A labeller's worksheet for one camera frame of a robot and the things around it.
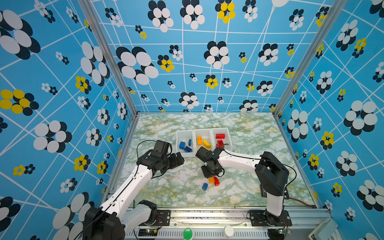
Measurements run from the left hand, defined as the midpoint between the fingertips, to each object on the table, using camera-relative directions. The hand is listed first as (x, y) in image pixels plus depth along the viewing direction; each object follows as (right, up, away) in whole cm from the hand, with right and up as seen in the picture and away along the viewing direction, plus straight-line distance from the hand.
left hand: (179, 161), depth 81 cm
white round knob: (+23, -26, -17) cm, 39 cm away
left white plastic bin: (+2, +8, +19) cm, 21 cm away
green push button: (+6, -27, -18) cm, 33 cm away
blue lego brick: (0, +7, +18) cm, 19 cm away
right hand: (+16, -10, +7) cm, 20 cm away
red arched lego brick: (+25, +7, +18) cm, 32 cm away
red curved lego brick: (+21, -12, +3) cm, 24 cm away
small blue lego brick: (+14, -15, +2) cm, 20 cm away
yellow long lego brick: (+18, -12, +4) cm, 22 cm away
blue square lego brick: (+4, +4, +15) cm, 16 cm away
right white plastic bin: (+31, +9, +21) cm, 38 cm away
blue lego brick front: (+5, +8, +18) cm, 20 cm away
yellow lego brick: (+12, +10, +18) cm, 24 cm away
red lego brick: (+26, +13, +20) cm, 35 cm away
